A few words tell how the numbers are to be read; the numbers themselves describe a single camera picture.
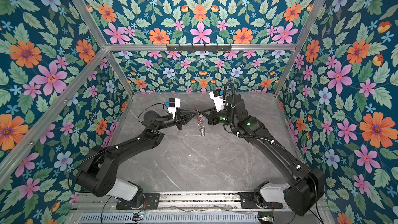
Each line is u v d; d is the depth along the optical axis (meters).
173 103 0.62
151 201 0.73
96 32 0.85
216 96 0.62
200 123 0.71
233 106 0.52
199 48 0.93
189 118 0.70
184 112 0.68
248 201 0.73
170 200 0.75
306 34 0.86
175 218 0.77
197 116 0.69
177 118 0.65
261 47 1.78
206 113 0.69
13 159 0.49
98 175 0.44
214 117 0.61
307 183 0.38
